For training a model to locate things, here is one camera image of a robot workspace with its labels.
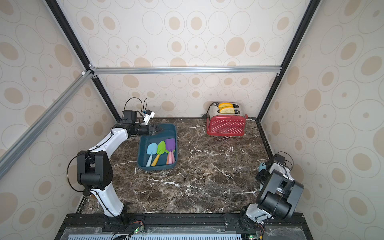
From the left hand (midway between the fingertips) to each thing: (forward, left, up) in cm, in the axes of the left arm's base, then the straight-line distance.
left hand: (164, 128), depth 86 cm
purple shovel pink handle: (-1, -2, -18) cm, 18 cm away
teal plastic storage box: (+13, +1, -19) cm, 23 cm away
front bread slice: (+17, -39, 0) cm, 42 cm away
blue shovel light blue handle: (-2, +11, -19) cm, 22 cm away
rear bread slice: (+22, -36, -1) cm, 42 cm away
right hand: (-23, -59, -20) cm, 67 cm away
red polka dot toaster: (+11, -35, -8) cm, 38 cm away
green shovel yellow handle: (-2, +5, -19) cm, 20 cm away
